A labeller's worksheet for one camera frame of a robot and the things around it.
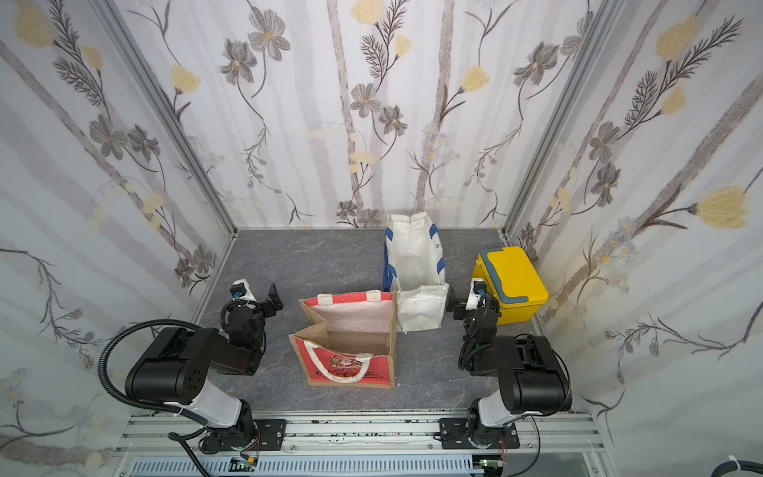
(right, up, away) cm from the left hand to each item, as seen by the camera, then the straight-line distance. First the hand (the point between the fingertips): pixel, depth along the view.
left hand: (260, 286), depth 90 cm
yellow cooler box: (+78, +2, -1) cm, 78 cm away
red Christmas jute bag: (+30, -18, -1) cm, 35 cm away
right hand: (+65, 0, -1) cm, 65 cm away
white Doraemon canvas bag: (+50, +5, +21) cm, 54 cm away
